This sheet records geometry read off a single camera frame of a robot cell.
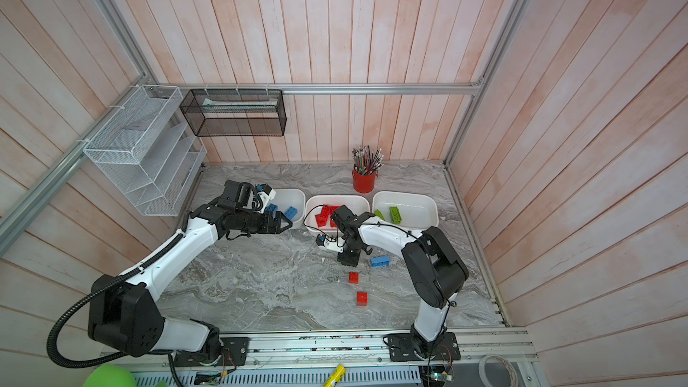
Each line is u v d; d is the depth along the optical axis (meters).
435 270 0.48
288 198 1.07
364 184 1.10
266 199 0.76
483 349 0.75
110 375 0.66
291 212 1.01
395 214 1.01
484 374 0.69
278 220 0.73
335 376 0.69
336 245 0.82
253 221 0.71
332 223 0.98
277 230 0.73
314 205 0.99
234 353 0.74
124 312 0.41
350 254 0.81
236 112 1.05
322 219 0.98
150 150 0.73
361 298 0.80
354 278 0.86
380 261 0.89
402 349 0.73
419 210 1.02
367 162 1.07
